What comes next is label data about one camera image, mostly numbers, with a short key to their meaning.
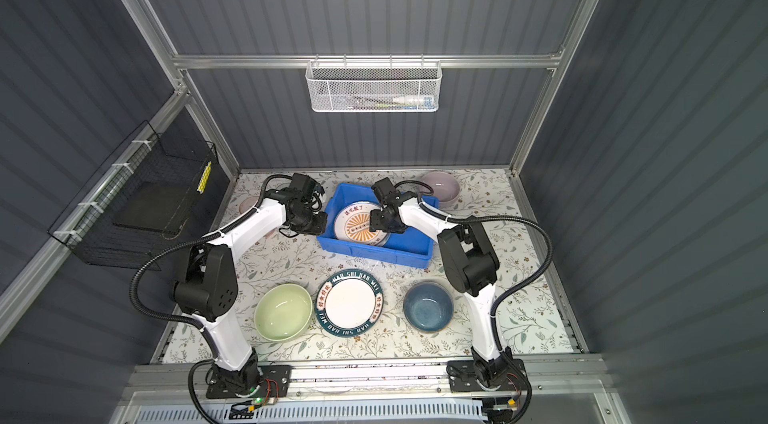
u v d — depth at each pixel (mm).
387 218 734
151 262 439
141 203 759
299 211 701
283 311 846
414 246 965
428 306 846
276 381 723
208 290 493
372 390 731
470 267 550
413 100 890
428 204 665
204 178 829
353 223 1018
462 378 735
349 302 857
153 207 724
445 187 1090
